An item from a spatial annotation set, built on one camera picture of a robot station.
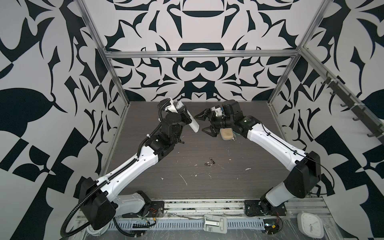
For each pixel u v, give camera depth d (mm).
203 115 679
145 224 728
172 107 616
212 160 901
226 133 949
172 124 508
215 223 690
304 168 421
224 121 650
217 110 741
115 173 425
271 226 710
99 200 381
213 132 709
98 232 656
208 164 891
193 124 740
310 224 678
